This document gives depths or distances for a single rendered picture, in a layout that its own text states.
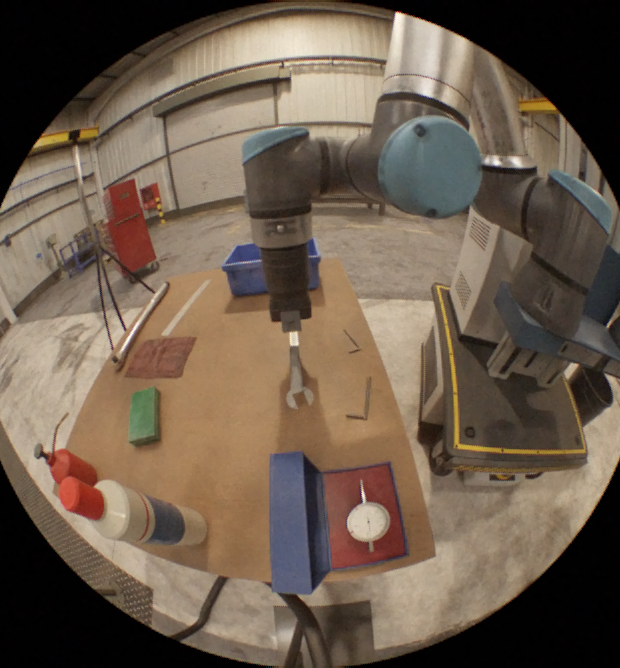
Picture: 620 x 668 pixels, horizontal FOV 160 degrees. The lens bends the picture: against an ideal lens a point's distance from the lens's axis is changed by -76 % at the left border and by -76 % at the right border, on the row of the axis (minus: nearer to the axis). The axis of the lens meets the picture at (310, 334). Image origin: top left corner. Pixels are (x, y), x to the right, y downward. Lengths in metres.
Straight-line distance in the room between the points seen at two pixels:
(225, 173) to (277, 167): 8.01
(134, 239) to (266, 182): 2.72
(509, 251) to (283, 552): 0.83
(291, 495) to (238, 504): 0.15
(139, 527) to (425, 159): 0.39
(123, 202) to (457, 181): 2.91
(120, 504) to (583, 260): 0.66
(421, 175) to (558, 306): 0.36
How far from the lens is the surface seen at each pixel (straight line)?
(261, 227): 0.31
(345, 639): 0.96
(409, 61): 0.24
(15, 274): 10.15
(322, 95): 8.19
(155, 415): 0.49
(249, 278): 0.69
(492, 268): 0.78
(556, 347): 0.53
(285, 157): 0.29
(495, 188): 0.53
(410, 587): 0.93
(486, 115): 0.52
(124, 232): 2.93
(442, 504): 0.94
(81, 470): 0.55
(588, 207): 0.47
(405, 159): 0.17
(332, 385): 0.44
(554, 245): 0.47
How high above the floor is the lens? 0.83
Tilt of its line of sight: 41 degrees down
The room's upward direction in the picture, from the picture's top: 3 degrees counter-clockwise
